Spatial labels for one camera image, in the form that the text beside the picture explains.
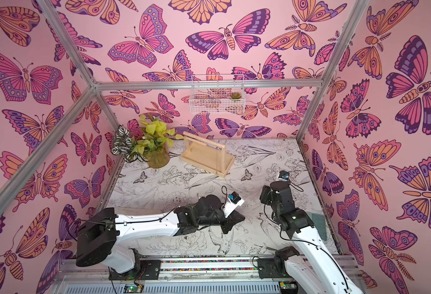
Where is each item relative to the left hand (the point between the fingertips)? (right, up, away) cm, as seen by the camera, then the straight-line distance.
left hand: (246, 219), depth 71 cm
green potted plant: (-44, +31, +19) cm, 57 cm away
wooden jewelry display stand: (-18, +25, +33) cm, 45 cm away
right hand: (+12, +11, +8) cm, 18 cm away
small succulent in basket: (-2, +56, +22) cm, 60 cm away
